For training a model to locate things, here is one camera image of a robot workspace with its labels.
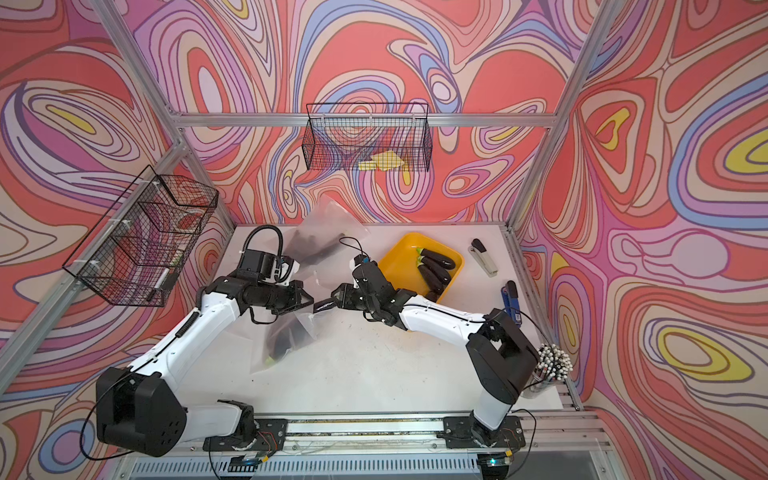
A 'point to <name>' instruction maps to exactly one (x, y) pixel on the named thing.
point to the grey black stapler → (479, 252)
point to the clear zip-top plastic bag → (323, 228)
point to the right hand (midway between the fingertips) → (337, 302)
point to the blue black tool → (510, 299)
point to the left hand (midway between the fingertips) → (316, 300)
